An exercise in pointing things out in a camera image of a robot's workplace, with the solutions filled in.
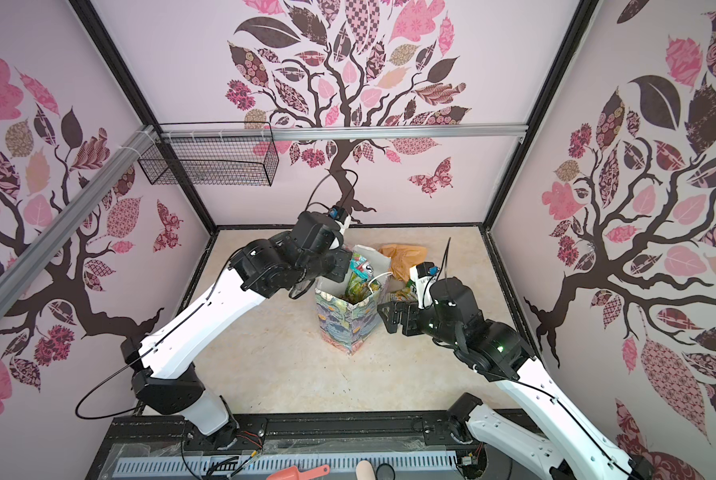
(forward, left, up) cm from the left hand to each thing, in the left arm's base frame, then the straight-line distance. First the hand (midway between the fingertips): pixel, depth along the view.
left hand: (343, 260), depth 68 cm
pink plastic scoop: (-38, +12, -32) cm, 51 cm away
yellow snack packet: (+8, -3, -25) cm, 26 cm away
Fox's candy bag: (-2, -4, -1) cm, 5 cm away
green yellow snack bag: (+9, -19, -31) cm, 37 cm away
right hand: (-9, -12, -5) cm, 15 cm away
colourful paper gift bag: (-8, +1, -16) cm, 18 cm away
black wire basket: (+44, +44, 0) cm, 62 cm away
